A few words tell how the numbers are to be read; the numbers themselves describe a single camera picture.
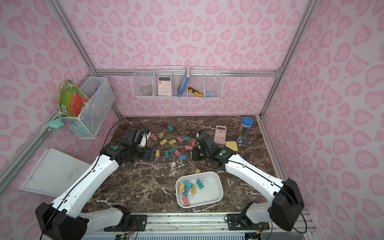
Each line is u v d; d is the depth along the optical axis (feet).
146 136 2.06
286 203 1.29
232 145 3.39
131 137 1.89
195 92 3.21
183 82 2.88
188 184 2.73
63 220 1.20
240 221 2.10
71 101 2.40
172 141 3.41
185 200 2.58
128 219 2.14
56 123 2.06
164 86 3.11
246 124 2.95
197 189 2.74
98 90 2.92
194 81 3.30
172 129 3.63
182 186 2.71
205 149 1.91
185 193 2.65
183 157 3.16
